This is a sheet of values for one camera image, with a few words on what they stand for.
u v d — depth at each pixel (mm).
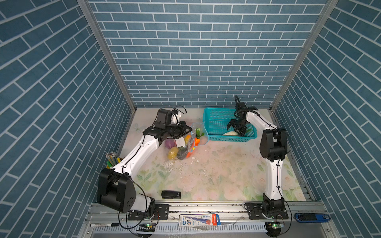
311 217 668
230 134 992
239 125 883
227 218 735
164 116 619
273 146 598
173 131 680
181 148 860
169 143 894
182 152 852
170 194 764
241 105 860
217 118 1118
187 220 707
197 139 905
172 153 890
